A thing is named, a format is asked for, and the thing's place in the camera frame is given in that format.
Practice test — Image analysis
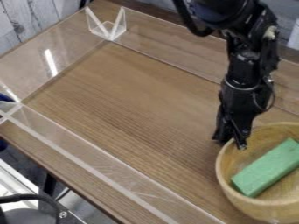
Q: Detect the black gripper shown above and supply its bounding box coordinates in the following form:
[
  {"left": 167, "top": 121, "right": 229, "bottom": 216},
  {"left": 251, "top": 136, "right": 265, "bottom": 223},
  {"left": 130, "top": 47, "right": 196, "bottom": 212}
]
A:
[{"left": 212, "top": 79, "right": 275, "bottom": 151}]

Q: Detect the light wooden bowl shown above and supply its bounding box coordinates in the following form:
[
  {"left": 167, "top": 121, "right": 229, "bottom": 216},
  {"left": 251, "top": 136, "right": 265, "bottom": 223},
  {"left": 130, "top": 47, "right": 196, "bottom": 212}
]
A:
[{"left": 215, "top": 122, "right": 299, "bottom": 224}]

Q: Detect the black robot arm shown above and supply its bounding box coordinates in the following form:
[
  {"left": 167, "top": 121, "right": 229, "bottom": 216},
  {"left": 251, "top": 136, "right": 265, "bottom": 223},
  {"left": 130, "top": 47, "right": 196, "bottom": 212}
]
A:
[{"left": 172, "top": 0, "right": 279, "bottom": 150}]

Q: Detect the green rectangular block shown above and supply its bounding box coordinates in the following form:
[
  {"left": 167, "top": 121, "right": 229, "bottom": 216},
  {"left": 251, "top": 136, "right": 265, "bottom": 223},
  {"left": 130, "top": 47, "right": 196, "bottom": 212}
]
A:
[{"left": 231, "top": 138, "right": 299, "bottom": 198}]

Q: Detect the black table leg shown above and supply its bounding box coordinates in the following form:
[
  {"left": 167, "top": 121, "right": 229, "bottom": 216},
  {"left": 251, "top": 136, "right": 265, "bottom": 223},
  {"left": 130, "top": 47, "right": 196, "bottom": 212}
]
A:
[{"left": 42, "top": 174, "right": 57, "bottom": 196}]

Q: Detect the clear acrylic corner bracket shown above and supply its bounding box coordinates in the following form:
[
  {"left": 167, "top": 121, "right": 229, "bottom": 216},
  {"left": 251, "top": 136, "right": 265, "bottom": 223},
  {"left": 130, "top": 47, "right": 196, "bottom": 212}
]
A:
[{"left": 84, "top": 7, "right": 126, "bottom": 41}]

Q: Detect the grey metal base plate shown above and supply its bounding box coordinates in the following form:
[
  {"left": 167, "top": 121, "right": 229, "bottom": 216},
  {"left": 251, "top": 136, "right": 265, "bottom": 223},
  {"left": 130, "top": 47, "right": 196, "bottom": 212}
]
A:
[{"left": 37, "top": 200, "right": 88, "bottom": 224}]

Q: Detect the clear acrylic tray wall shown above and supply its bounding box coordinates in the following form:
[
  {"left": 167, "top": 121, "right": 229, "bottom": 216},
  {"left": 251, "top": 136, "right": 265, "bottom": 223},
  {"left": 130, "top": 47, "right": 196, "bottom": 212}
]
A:
[{"left": 0, "top": 0, "right": 299, "bottom": 224}]

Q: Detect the black cable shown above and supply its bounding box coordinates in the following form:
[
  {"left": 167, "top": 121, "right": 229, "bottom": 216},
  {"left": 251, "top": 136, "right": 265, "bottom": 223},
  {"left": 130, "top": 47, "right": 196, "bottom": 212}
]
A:
[{"left": 0, "top": 193, "right": 61, "bottom": 224}]

